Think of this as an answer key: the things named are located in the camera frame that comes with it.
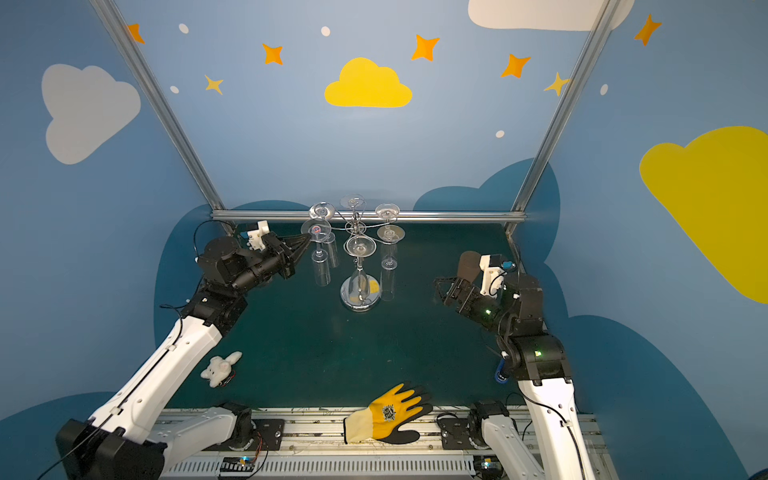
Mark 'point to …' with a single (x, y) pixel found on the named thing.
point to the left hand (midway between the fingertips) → (309, 231)
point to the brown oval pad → (469, 265)
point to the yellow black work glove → (403, 405)
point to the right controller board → (488, 466)
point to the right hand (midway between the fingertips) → (449, 284)
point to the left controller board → (232, 466)
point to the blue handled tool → (498, 370)
